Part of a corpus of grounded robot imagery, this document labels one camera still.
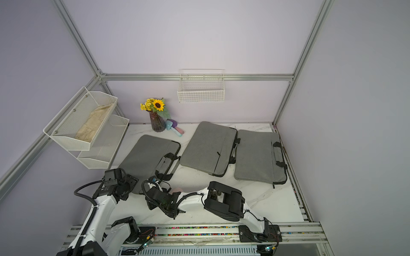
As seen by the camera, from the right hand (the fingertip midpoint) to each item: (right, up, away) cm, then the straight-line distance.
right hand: (152, 195), depth 84 cm
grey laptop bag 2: (+32, +24, +19) cm, 44 cm away
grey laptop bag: (-11, +16, +12) cm, 23 cm away
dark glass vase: (-5, +42, +26) cm, 49 cm away
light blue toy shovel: (0, +40, +33) cm, 52 cm away
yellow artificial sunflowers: (-3, +51, +14) cm, 53 cm away
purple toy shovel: (+4, +40, +35) cm, 54 cm away
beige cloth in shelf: (-28, +34, -8) cm, 45 cm away
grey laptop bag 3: (+62, +18, +15) cm, 67 cm away
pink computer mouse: (+13, +2, +3) cm, 13 cm away
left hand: (-10, +5, +1) cm, 11 cm away
